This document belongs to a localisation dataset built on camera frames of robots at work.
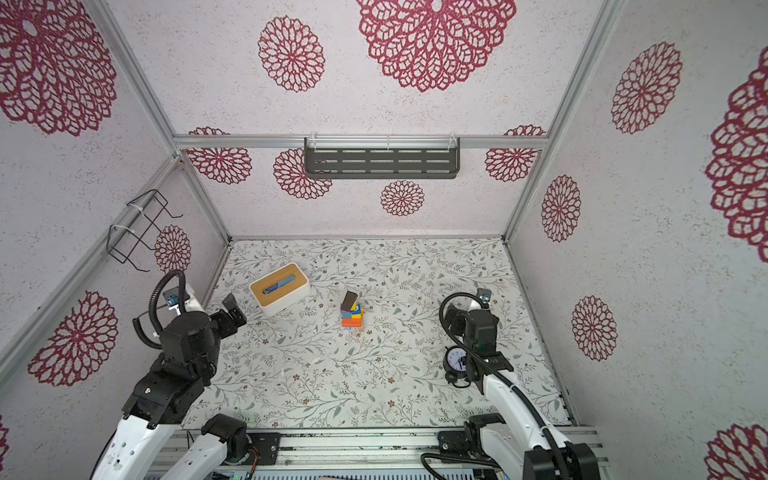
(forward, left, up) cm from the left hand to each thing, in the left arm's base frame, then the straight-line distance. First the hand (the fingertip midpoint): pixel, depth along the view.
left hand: (217, 309), depth 70 cm
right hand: (+8, -63, -12) cm, 65 cm away
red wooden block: (+9, -29, -23) cm, 38 cm away
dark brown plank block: (+11, -29, -14) cm, 34 cm away
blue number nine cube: (+10, -31, -18) cm, 37 cm away
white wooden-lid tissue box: (+21, -4, -22) cm, 31 cm away
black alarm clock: (-5, -59, -24) cm, 64 cm away
